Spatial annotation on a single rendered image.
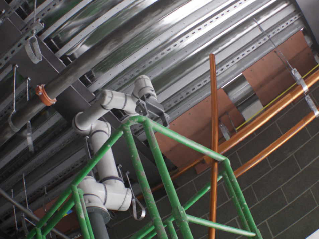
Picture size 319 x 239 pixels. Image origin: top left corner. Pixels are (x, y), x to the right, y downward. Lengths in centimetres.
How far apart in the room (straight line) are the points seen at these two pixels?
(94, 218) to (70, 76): 77
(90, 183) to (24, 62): 89
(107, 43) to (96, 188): 87
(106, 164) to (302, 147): 148
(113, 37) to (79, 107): 107
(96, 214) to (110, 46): 91
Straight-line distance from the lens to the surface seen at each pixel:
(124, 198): 297
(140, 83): 286
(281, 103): 310
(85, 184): 290
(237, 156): 402
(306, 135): 381
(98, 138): 331
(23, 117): 266
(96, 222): 273
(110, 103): 286
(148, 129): 232
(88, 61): 250
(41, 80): 329
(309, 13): 363
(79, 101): 342
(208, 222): 207
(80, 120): 325
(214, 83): 293
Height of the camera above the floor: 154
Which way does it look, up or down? 50 degrees up
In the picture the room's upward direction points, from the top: 21 degrees counter-clockwise
